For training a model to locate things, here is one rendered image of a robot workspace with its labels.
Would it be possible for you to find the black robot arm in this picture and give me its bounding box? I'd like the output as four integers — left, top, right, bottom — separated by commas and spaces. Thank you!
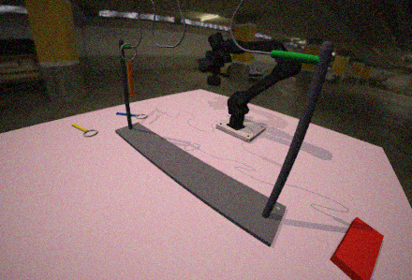
198, 32, 302, 130

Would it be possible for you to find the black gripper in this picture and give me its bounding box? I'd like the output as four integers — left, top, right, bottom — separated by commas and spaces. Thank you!
205, 51, 224, 86

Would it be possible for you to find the red block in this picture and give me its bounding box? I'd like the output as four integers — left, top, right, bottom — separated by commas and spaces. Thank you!
330, 217, 384, 280

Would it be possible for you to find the grey loop with yellow handle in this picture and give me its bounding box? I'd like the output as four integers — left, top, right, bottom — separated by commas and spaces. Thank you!
72, 124, 98, 138

